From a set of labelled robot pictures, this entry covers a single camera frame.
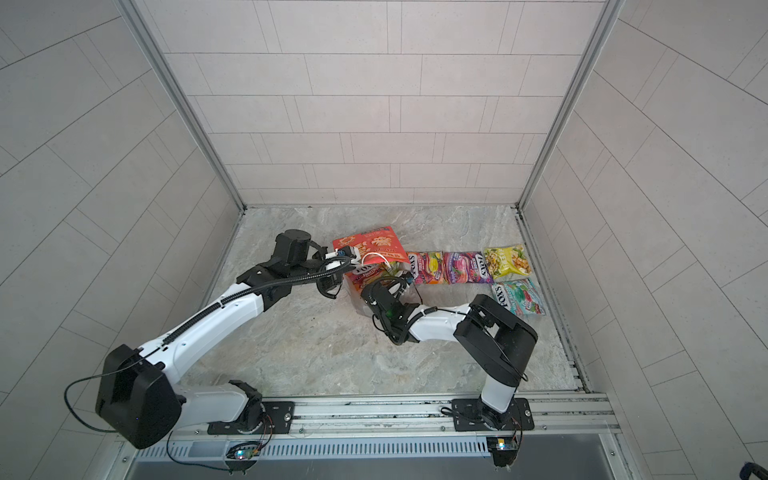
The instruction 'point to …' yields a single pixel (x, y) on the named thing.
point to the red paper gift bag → (380, 247)
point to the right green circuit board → (503, 450)
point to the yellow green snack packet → (509, 260)
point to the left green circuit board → (241, 457)
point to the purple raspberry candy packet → (466, 267)
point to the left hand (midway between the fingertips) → (358, 260)
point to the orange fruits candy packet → (428, 267)
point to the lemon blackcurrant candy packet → (384, 271)
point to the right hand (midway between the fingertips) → (362, 290)
